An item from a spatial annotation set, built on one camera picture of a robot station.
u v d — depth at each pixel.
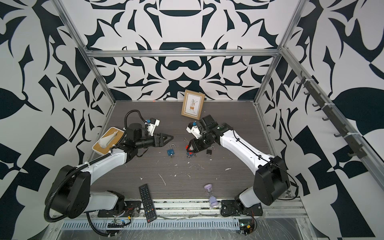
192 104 1.07
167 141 0.76
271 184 0.42
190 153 0.76
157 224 0.71
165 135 0.76
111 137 0.92
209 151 0.94
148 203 0.74
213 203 0.74
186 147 0.76
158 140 0.74
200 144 0.70
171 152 0.93
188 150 0.76
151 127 0.76
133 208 0.74
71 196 0.42
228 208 0.74
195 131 0.74
